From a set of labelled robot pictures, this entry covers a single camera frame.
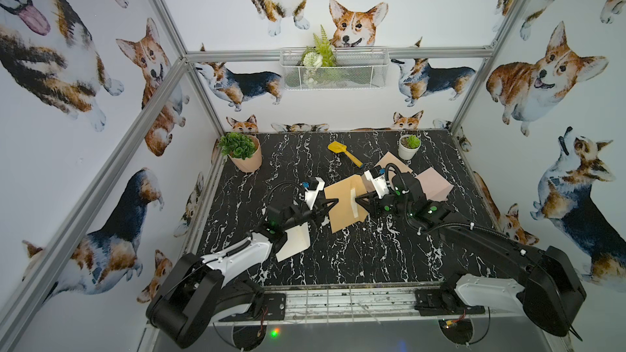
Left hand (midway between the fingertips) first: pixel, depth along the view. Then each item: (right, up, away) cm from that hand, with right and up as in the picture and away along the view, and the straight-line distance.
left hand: (339, 199), depth 77 cm
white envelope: (-15, -17, +11) cm, 25 cm away
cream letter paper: (+27, +8, +26) cm, 38 cm away
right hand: (+5, 0, +1) cm, 5 cm away
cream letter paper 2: (+5, -2, +3) cm, 6 cm away
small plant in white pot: (+30, +17, +27) cm, 44 cm away
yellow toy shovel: (+2, +17, +36) cm, 40 cm away
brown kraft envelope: (+2, -5, +4) cm, 7 cm away
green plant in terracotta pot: (-36, +15, +18) cm, 43 cm away
